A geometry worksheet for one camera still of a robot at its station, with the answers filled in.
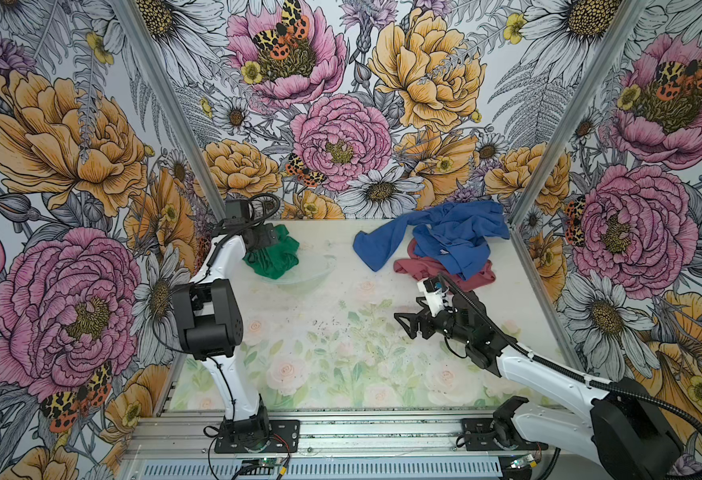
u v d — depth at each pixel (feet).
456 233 3.65
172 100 2.85
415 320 2.39
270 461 2.34
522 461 2.34
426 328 2.41
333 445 2.44
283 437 2.41
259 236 2.83
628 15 2.35
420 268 3.37
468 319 2.10
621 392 1.41
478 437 2.40
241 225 2.44
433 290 2.35
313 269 3.58
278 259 3.44
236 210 2.45
